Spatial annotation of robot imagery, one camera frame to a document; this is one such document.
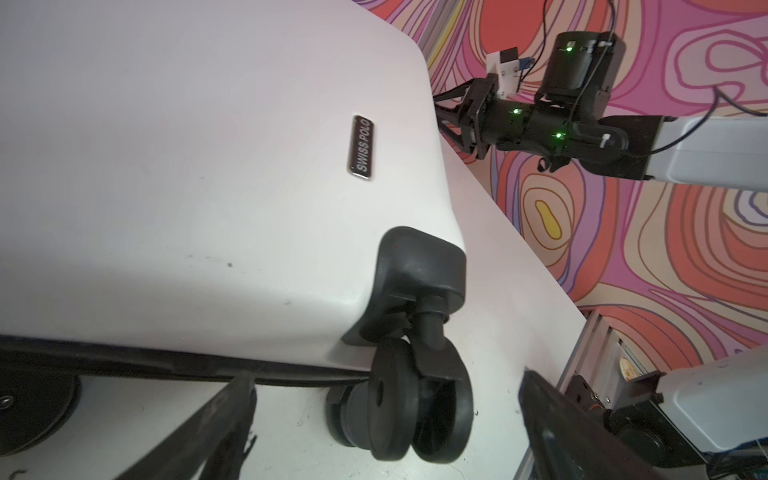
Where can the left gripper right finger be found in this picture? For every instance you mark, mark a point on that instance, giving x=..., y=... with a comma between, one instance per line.
x=566, y=443

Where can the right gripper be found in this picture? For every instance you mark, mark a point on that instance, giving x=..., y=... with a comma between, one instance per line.
x=473, y=112

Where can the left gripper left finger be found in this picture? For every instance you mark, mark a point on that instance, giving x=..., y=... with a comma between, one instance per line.
x=211, y=444

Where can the black white suitcase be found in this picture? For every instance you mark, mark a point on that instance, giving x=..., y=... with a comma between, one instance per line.
x=200, y=189

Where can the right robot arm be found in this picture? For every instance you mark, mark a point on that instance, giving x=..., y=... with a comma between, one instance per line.
x=566, y=121

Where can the beige round sticker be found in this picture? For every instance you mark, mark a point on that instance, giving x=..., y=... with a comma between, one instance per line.
x=627, y=369

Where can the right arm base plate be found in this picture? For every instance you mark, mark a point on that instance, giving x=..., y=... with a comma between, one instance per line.
x=635, y=418

